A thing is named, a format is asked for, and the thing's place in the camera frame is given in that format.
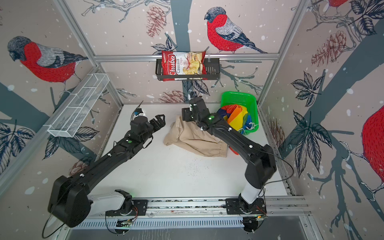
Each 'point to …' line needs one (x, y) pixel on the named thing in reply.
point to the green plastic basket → (246, 100)
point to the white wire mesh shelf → (77, 105)
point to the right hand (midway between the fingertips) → (186, 112)
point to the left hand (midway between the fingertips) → (160, 118)
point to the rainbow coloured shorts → (235, 116)
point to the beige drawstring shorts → (188, 135)
